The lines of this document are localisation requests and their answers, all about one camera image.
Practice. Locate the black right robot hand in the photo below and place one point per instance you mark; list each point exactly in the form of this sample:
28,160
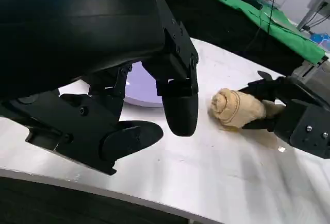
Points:
304,116

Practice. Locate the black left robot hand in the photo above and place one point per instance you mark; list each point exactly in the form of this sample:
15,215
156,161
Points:
77,28

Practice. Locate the beige towel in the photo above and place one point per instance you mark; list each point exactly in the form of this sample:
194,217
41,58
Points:
232,108

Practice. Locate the lilac plate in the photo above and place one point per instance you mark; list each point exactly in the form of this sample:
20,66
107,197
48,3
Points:
141,90

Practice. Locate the green cloth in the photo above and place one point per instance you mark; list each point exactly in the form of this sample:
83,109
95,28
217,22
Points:
273,20

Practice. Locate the silver metal stand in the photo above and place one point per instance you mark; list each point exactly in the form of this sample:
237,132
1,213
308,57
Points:
315,5

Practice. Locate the black cloth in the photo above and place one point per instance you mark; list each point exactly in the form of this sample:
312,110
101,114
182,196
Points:
221,25

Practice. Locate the grey metal frame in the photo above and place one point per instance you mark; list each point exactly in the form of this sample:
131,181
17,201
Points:
309,68

